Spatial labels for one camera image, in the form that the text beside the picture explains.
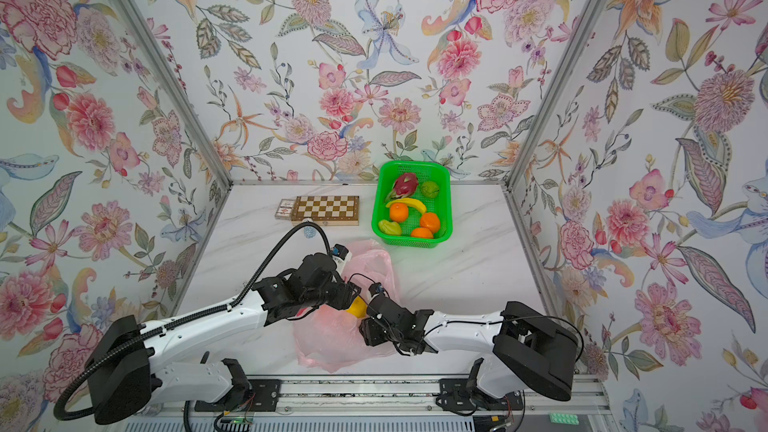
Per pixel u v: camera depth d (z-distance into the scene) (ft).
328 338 2.61
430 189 3.73
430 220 3.40
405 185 3.64
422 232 3.19
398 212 3.50
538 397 1.50
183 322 1.52
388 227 3.27
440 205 3.72
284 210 3.62
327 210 3.60
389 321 2.11
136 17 2.53
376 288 2.54
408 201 3.62
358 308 2.72
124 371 1.32
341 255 2.36
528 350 1.42
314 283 2.05
